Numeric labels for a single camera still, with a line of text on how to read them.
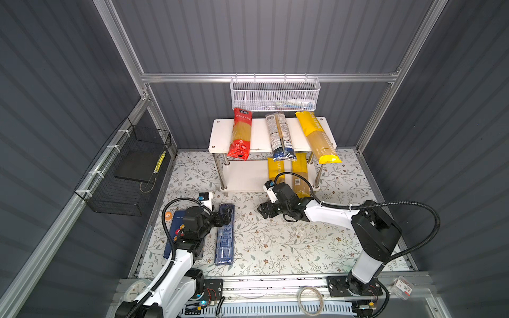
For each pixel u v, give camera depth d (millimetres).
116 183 721
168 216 936
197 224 642
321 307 700
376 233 480
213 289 722
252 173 994
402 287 721
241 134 744
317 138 733
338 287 735
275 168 1011
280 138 737
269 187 797
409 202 443
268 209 788
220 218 749
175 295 547
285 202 693
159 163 775
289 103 912
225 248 806
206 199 725
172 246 578
